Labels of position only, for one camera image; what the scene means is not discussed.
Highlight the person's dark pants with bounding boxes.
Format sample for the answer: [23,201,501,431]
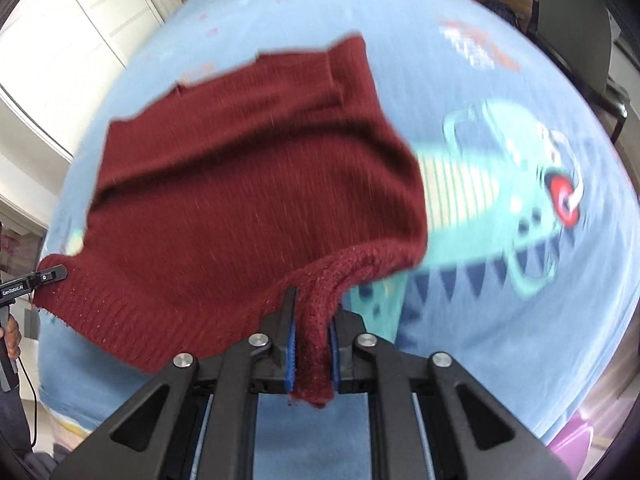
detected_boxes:
[0,390,66,480]

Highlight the black cable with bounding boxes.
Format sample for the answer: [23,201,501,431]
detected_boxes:
[15,355,42,448]

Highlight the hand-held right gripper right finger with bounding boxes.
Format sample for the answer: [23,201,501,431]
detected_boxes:
[327,307,573,480]

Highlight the bed with blue printed sheet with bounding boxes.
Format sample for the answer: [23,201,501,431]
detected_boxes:
[37,0,640,480]

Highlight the white wardrobe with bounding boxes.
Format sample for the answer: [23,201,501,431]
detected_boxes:
[0,0,201,161]

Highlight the grey chair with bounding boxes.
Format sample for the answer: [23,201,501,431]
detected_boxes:
[530,0,631,143]

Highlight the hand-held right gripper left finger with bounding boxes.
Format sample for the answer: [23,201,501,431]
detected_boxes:
[62,285,301,480]

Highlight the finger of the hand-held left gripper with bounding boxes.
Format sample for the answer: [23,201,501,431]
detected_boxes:
[36,265,68,286]

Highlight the black bag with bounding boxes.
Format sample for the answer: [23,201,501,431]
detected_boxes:
[487,0,521,26]

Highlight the dark red knitted sweater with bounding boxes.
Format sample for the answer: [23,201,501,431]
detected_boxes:
[32,32,428,408]

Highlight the person's left hand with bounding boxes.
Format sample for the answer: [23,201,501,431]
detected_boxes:
[2,311,22,362]

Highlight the purple plastic bin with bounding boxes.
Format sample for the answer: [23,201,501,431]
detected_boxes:
[545,407,598,461]

